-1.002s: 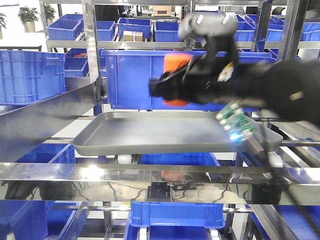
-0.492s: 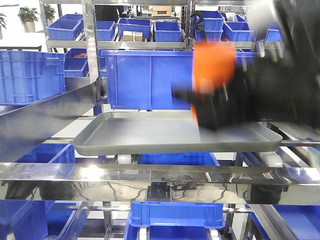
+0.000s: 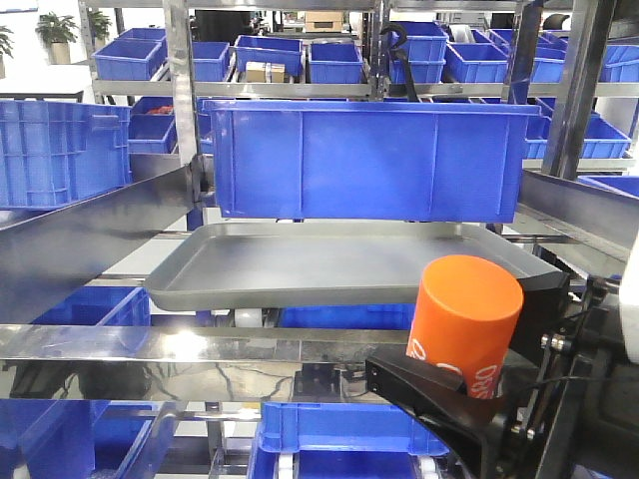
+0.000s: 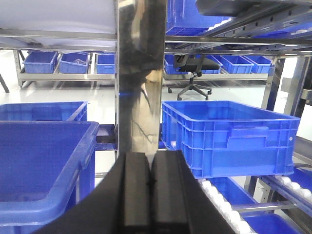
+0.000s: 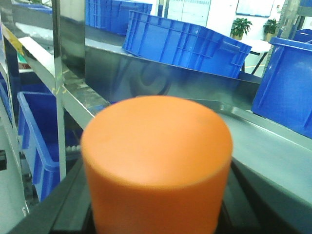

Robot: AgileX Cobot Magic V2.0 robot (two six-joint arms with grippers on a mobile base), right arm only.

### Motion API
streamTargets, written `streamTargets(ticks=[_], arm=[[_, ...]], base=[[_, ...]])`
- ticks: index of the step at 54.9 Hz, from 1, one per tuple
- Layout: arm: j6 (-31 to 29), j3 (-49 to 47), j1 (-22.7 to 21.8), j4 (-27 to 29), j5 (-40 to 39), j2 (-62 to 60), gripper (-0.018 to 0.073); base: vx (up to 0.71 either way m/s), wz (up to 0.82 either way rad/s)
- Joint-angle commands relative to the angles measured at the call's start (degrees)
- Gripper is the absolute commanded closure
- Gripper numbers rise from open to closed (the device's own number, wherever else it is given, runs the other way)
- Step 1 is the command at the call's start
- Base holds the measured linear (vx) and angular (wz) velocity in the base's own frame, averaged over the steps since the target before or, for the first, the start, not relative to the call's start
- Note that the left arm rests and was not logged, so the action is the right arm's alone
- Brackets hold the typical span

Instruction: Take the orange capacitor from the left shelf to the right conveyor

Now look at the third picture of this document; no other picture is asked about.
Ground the blue bin with red parts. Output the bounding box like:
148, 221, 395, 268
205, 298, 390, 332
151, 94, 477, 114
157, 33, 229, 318
130, 96, 176, 117

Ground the long blue plastic bin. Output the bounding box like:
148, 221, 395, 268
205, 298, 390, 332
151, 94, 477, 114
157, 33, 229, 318
203, 98, 544, 225

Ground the small cardboard box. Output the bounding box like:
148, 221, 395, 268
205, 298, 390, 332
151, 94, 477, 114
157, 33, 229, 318
244, 60, 287, 84

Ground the black strap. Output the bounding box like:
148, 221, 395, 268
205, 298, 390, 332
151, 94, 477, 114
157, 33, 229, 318
379, 22, 421, 101

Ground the potted plant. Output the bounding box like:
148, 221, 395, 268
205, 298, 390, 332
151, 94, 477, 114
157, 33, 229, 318
88, 9, 114, 50
35, 12, 80, 66
0, 24, 15, 80

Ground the grey plastic tray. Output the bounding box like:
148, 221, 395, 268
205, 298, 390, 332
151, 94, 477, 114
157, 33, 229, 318
143, 221, 565, 311

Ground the orange cylinder capacitor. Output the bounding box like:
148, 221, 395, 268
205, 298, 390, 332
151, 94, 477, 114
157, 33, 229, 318
406, 253, 525, 401

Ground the row of blue bins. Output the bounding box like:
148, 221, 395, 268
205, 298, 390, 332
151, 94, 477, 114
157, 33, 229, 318
92, 22, 639, 85

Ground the blue ribbed plastic crate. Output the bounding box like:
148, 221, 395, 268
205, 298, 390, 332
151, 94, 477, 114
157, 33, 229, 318
0, 98, 133, 211

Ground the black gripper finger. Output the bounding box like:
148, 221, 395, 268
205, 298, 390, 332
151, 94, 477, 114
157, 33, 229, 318
506, 271, 571, 369
365, 346, 502, 453

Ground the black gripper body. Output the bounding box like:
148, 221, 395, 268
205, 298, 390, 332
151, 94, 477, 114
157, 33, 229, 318
461, 356, 591, 479

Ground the steel rack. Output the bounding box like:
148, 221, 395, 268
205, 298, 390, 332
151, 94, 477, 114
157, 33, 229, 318
0, 0, 639, 479
82, 0, 639, 174

